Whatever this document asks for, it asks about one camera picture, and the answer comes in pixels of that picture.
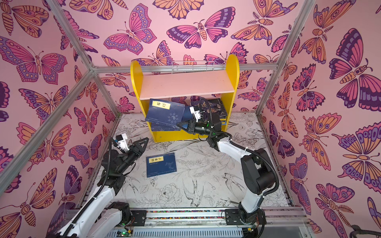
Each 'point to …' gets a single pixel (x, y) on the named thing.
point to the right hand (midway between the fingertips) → (177, 124)
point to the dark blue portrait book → (211, 110)
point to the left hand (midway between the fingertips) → (148, 139)
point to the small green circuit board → (123, 233)
